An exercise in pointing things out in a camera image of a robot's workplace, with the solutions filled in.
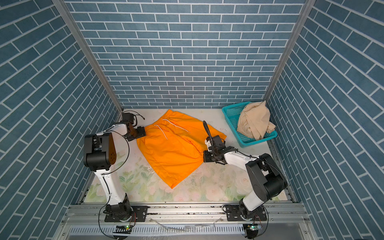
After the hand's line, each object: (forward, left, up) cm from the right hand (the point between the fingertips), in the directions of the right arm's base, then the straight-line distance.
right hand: (202, 155), depth 92 cm
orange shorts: (+7, +20, -2) cm, 21 cm away
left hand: (+14, +44, 0) cm, 46 cm away
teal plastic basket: (+38, -20, 0) cm, 43 cm away
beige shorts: (+24, -33, +9) cm, 42 cm away
